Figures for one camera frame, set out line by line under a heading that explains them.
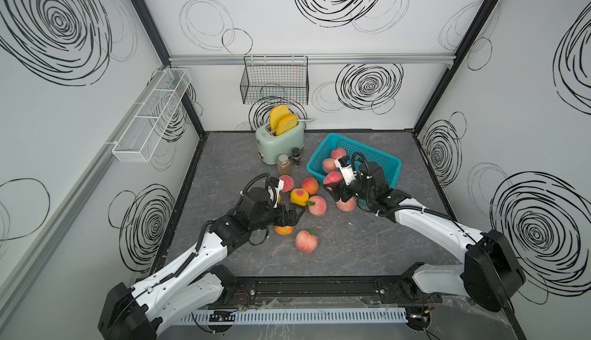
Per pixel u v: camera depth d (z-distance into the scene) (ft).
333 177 2.57
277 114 3.25
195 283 1.90
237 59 2.91
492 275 1.33
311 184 3.06
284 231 2.71
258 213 1.96
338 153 3.38
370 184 2.05
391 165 3.25
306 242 2.58
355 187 2.37
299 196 2.93
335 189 2.38
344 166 2.32
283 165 3.17
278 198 3.01
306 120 3.92
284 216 2.15
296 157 3.32
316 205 2.86
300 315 2.53
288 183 3.08
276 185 2.27
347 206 2.85
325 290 2.48
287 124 3.15
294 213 2.18
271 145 3.26
